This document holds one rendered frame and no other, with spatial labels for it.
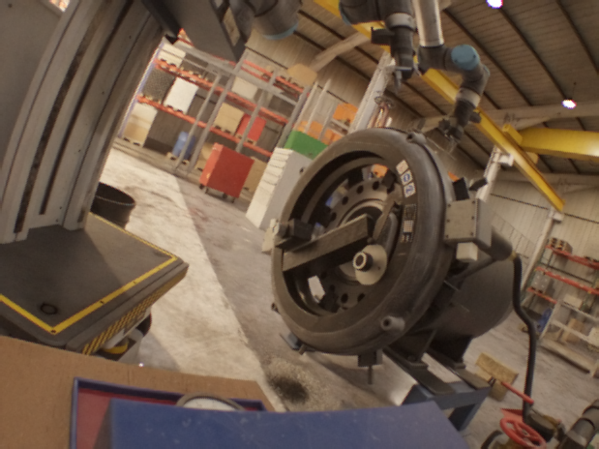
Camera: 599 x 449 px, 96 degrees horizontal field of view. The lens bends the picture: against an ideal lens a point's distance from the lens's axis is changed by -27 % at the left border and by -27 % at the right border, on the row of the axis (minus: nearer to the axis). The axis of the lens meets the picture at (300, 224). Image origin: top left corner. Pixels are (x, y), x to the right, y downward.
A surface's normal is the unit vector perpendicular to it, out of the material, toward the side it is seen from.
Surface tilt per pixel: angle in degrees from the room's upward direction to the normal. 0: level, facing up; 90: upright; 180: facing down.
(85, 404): 0
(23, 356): 0
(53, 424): 0
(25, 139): 90
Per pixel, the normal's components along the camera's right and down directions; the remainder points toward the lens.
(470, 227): -0.78, -0.30
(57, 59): 0.02, 0.09
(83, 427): 0.41, -0.91
